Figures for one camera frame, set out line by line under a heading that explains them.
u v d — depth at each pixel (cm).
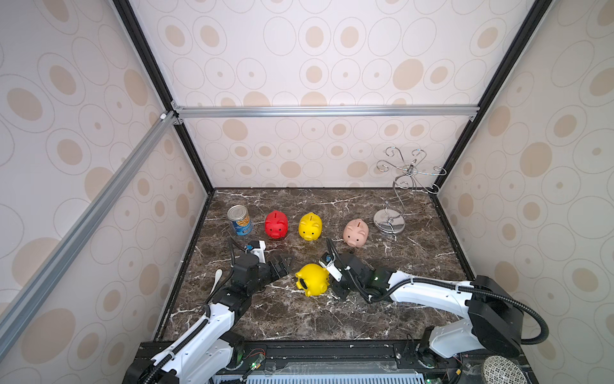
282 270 72
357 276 62
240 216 97
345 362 73
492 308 43
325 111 90
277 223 96
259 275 68
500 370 70
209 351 57
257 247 75
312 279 81
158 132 80
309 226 95
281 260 73
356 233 93
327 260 73
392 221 106
